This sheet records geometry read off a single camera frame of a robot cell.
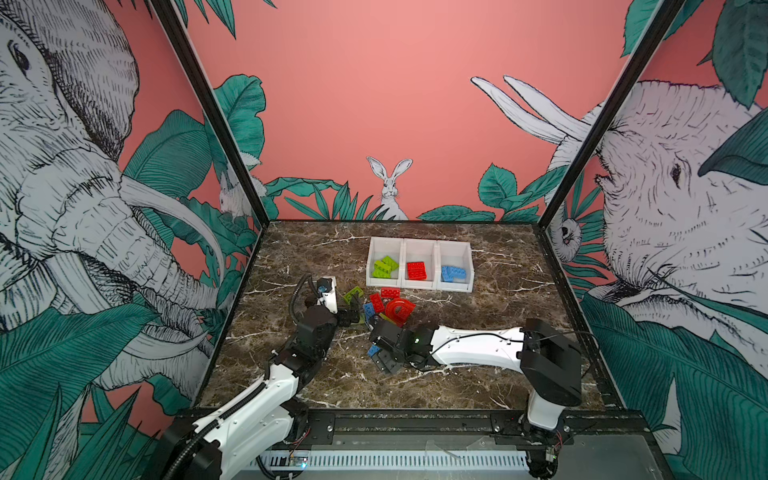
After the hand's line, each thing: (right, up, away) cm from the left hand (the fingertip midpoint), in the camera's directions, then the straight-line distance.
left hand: (343, 287), depth 81 cm
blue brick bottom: (+37, +2, +21) cm, 42 cm away
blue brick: (+6, -9, +14) cm, 17 cm away
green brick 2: (+12, +7, +27) cm, 30 cm away
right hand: (+11, -18, +1) cm, 22 cm away
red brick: (+13, -4, +17) cm, 22 cm away
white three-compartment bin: (+29, +9, +22) cm, 37 cm away
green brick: (+12, -11, +11) cm, 20 cm away
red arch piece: (+16, -9, +13) cm, 22 cm away
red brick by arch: (+9, -7, +15) cm, 18 cm away
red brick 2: (+22, +3, +23) cm, 32 cm away
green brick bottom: (+10, +3, +23) cm, 25 cm away
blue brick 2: (+33, +2, +22) cm, 40 cm away
